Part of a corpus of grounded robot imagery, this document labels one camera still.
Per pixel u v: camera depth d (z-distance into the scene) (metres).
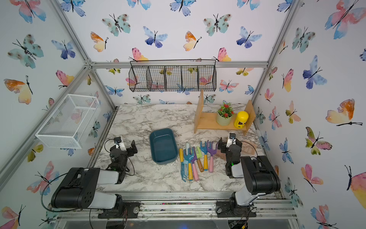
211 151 0.94
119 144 0.76
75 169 0.48
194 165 0.88
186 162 0.89
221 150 0.87
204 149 0.95
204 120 1.02
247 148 0.96
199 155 0.94
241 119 0.91
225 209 0.73
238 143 0.84
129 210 0.74
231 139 0.78
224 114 0.91
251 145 0.99
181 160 0.89
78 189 0.44
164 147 0.93
